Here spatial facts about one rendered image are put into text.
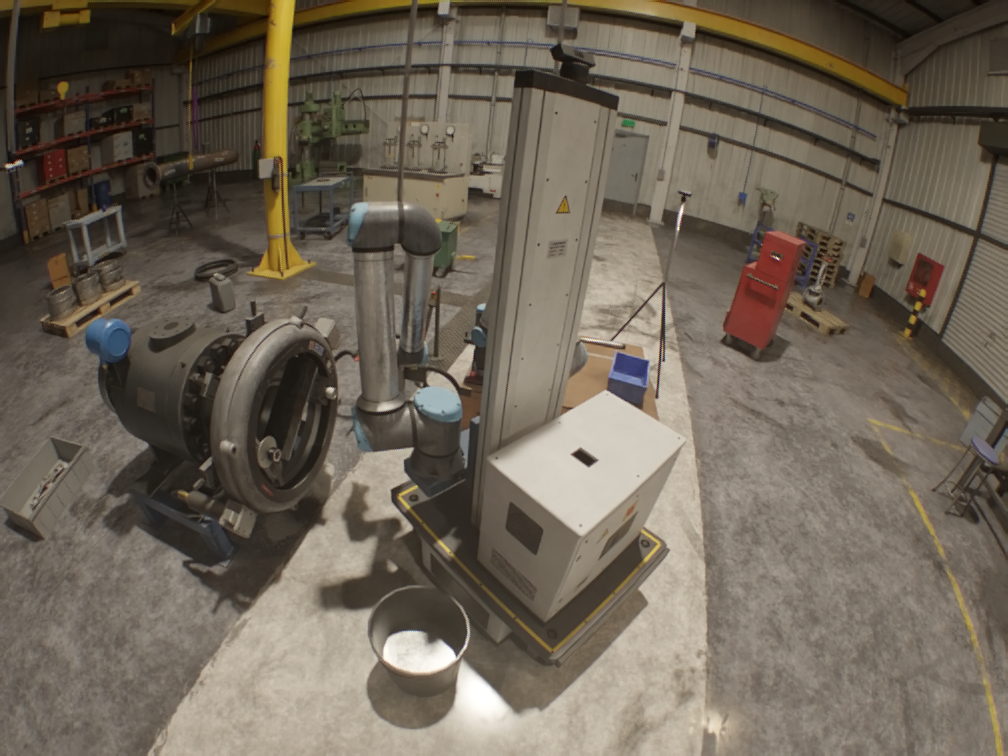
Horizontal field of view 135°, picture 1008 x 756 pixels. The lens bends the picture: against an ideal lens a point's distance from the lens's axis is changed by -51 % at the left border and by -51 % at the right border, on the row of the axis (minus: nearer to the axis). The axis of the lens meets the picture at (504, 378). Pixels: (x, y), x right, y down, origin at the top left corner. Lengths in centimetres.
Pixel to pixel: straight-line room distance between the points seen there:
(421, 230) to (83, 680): 220
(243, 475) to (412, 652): 82
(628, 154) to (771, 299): 788
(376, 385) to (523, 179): 68
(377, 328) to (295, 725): 139
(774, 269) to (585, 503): 351
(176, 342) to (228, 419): 55
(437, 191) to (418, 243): 615
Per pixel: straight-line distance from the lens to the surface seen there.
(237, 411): 141
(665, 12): 1164
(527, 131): 98
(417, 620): 164
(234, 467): 147
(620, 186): 1158
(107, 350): 188
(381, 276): 114
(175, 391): 173
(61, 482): 288
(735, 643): 209
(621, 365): 239
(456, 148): 780
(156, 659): 205
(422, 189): 747
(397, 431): 128
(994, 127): 1016
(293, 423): 164
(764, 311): 436
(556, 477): 113
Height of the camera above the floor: 163
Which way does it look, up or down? 32 degrees down
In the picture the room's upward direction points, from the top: 7 degrees clockwise
